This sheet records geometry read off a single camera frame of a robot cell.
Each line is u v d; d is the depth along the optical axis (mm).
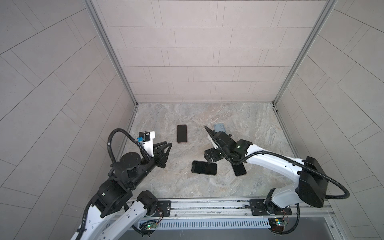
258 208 709
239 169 854
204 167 770
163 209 709
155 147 549
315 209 708
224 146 598
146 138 483
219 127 1024
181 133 996
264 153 503
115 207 396
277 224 679
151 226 644
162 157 509
